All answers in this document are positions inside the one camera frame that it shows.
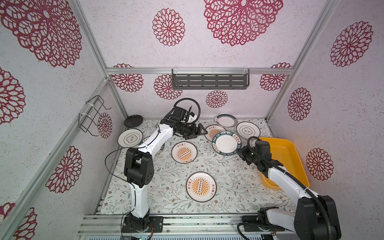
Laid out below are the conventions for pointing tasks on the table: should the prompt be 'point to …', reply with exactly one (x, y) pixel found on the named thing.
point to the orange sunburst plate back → (212, 130)
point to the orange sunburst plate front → (201, 186)
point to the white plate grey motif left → (130, 138)
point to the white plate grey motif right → (247, 129)
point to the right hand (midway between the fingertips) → (236, 147)
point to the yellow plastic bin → (285, 151)
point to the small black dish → (133, 121)
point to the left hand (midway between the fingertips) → (201, 136)
